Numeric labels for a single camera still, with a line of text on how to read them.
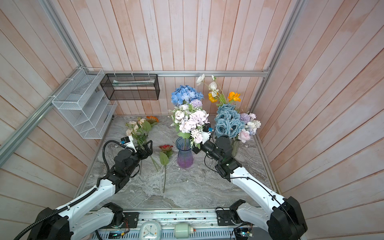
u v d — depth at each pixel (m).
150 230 0.69
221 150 0.55
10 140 0.54
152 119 1.11
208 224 0.73
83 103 0.71
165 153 0.95
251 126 0.75
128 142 0.70
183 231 0.64
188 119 0.58
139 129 1.07
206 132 0.60
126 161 0.61
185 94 0.67
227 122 0.65
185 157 0.93
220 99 0.80
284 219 0.39
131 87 1.04
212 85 0.81
